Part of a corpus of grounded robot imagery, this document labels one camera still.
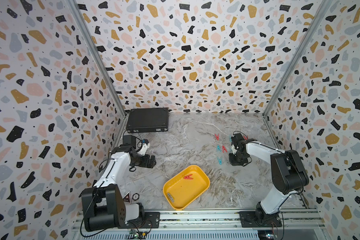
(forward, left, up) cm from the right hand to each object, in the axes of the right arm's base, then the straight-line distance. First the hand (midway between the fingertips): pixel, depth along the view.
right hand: (234, 162), depth 95 cm
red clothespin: (+20, +9, 0) cm, 22 cm away
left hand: (-5, +52, +10) cm, 53 cm away
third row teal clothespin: (+1, +9, +1) cm, 9 cm away
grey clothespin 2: (-23, +38, +3) cm, 44 cm away
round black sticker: (-22, +57, +1) cm, 61 cm away
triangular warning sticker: (-23, +61, +1) cm, 66 cm away
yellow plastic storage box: (-17, +31, +1) cm, 35 cm away
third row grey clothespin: (0, +5, +1) cm, 5 cm away
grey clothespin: (+19, +4, +1) cm, 19 cm away
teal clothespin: (+6, +5, +18) cm, 19 cm away
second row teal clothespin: (+10, +9, +1) cm, 14 cm away
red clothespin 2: (-11, +29, +1) cm, 30 cm away
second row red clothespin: (+10, +6, +1) cm, 12 cm away
